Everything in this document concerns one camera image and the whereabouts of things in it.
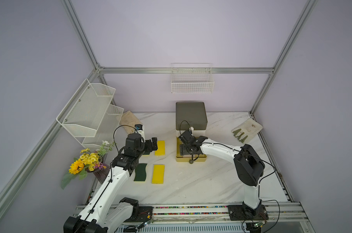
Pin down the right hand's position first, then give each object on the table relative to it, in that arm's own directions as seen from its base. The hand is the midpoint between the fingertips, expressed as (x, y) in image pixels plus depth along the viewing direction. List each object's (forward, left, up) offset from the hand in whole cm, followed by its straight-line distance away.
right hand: (188, 151), depth 93 cm
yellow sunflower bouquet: (-17, +49, +22) cm, 56 cm away
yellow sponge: (+4, +19, -4) cm, 20 cm away
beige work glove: (+31, +47, -2) cm, 56 cm away
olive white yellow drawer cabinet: (+15, -2, +17) cm, 23 cm away
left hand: (-2, +23, +16) cm, 28 cm away
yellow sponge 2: (-13, +20, -4) cm, 24 cm away
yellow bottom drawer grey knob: (-5, +1, 0) cm, 5 cm away
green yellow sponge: (-13, +30, -2) cm, 33 cm away
